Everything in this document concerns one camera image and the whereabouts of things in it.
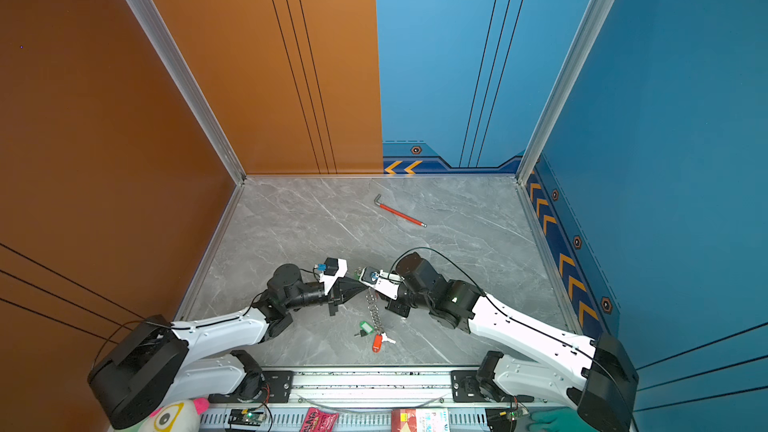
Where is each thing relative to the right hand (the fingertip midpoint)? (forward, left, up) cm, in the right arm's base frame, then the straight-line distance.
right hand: (378, 284), depth 74 cm
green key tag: (-5, +4, -16) cm, 17 cm away
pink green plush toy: (-26, +43, -9) cm, 51 cm away
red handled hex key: (+41, +3, -15) cm, 44 cm away
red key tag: (-9, +1, -17) cm, 19 cm away
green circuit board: (-26, +32, -17) cm, 44 cm away
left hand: (0, +3, 0) cm, 3 cm away
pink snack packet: (-27, +14, -15) cm, 33 cm away
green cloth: (-26, -41, -15) cm, 51 cm away
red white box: (-27, -10, -12) cm, 31 cm away
